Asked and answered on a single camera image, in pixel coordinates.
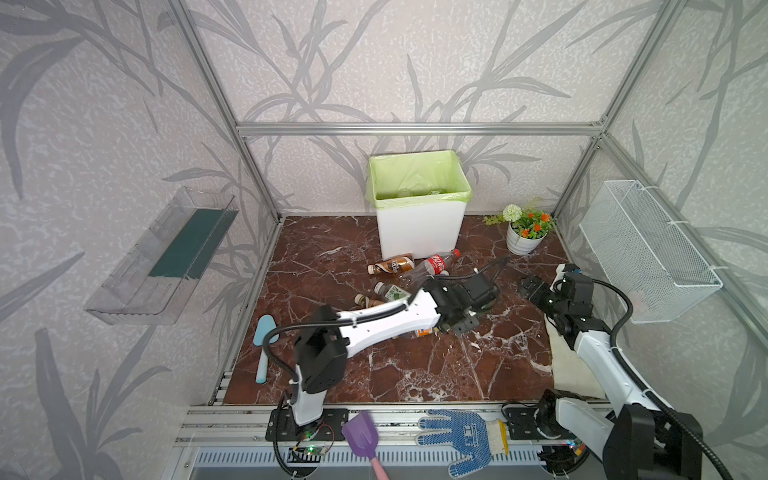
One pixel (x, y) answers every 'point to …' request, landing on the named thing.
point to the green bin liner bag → (416, 178)
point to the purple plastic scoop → (361, 434)
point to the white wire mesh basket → (642, 253)
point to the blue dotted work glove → (470, 433)
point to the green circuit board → (315, 450)
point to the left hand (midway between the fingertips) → (465, 302)
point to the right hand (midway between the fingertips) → (530, 277)
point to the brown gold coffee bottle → (395, 265)
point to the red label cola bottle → (434, 266)
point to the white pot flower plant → (526, 229)
